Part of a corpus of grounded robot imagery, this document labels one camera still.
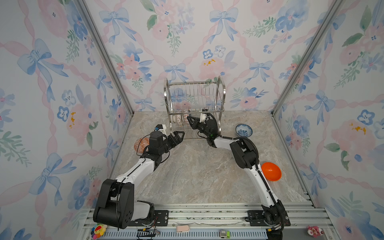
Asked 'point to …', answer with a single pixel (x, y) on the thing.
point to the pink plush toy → (315, 231)
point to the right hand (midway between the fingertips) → (187, 116)
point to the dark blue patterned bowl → (185, 118)
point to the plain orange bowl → (271, 171)
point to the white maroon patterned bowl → (178, 119)
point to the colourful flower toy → (98, 230)
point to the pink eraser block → (182, 228)
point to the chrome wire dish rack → (184, 99)
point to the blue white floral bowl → (243, 130)
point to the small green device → (224, 233)
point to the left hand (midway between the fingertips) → (181, 134)
